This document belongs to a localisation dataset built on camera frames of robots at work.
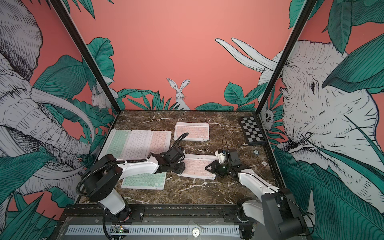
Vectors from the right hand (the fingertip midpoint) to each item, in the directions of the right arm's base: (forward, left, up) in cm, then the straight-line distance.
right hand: (206, 166), depth 84 cm
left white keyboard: (+17, +46, -5) cm, 49 cm away
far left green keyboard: (+18, +62, -6) cm, 65 cm away
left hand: (+3, +13, -5) cm, 14 cm away
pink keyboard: (+28, +6, -4) cm, 29 cm away
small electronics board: (-29, +42, -6) cm, 52 cm away
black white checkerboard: (+28, -35, -4) cm, 45 cm away
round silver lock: (-30, +6, -7) cm, 31 cm away
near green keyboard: (-6, +30, -7) cm, 31 cm away
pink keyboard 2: (+20, +31, -5) cm, 38 cm away
